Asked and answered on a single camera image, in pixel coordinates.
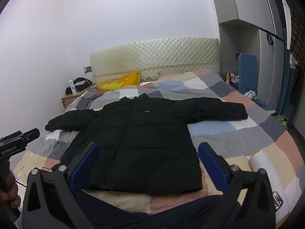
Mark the black bag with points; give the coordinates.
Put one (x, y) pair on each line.
(79, 83)

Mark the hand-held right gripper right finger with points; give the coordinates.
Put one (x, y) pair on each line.
(212, 167)

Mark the group of small bottles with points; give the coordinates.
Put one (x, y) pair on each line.
(231, 76)

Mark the brown patterned hanging cloth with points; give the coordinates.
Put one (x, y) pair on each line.
(297, 52)

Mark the pink pillow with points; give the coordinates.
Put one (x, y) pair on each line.
(164, 74)

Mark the black clothes rail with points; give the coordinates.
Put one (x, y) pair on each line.
(271, 33)

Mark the small black device with lights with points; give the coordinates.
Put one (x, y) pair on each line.
(278, 200)

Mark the black puffer jacket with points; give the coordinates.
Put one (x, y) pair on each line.
(143, 136)

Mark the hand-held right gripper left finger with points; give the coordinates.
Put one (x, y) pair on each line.
(83, 169)

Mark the blue curtain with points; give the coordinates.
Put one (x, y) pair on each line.
(287, 76)

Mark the cream quilted headboard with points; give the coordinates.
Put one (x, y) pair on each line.
(154, 54)

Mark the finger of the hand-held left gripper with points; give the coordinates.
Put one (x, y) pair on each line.
(13, 134)
(31, 134)

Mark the small green plant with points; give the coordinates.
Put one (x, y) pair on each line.
(283, 120)

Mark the blue side table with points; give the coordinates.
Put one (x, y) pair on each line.
(262, 102)

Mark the wooden nightstand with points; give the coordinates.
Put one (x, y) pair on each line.
(70, 99)

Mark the checked pastel duvet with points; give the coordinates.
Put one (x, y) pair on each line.
(238, 136)

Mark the white hanging cloth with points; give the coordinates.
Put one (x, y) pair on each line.
(286, 16)

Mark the white spray bottle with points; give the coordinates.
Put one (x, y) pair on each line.
(71, 85)

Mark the yellow pillow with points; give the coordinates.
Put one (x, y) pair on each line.
(121, 82)

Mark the small white rounded object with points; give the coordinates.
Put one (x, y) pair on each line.
(250, 94)

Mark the person's left hand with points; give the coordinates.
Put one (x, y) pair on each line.
(13, 190)

